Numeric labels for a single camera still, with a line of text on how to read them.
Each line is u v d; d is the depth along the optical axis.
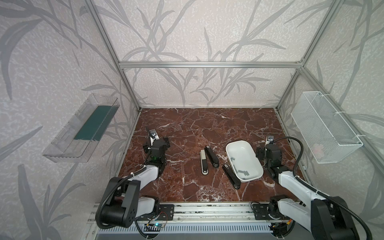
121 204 0.42
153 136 0.74
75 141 0.63
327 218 0.41
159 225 0.70
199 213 0.75
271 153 0.65
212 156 0.90
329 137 0.63
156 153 0.69
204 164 0.90
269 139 0.77
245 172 0.87
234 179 0.81
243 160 0.91
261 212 0.74
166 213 0.73
